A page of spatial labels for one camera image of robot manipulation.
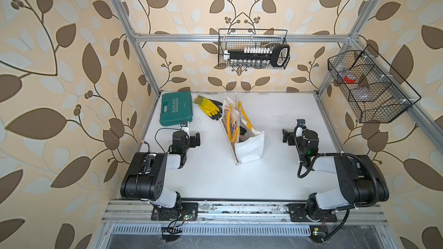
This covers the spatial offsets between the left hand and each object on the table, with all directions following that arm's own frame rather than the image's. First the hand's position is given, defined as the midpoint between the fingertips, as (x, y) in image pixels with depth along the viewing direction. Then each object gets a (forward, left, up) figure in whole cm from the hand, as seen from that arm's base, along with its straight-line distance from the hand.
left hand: (186, 131), depth 94 cm
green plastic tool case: (+18, +10, -1) cm, 21 cm away
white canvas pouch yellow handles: (-14, -31, +13) cm, 37 cm away
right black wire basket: (+1, -86, +30) cm, 91 cm away
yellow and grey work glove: (+21, -12, -4) cm, 24 cm away
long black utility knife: (+2, -31, -1) cm, 31 cm away
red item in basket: (+12, -81, +27) cm, 86 cm away
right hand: (+1, -59, +2) cm, 59 cm away
